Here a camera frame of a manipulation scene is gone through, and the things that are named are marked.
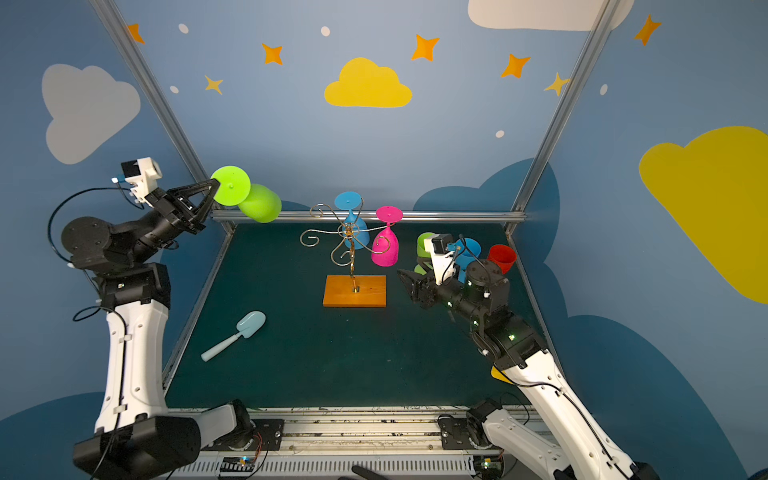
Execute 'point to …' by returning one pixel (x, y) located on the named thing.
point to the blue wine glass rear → (355, 231)
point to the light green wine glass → (420, 269)
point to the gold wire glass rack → (338, 253)
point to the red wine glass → (503, 256)
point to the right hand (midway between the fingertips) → (411, 260)
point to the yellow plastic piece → (499, 376)
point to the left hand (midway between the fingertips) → (217, 183)
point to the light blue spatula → (247, 325)
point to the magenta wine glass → (385, 244)
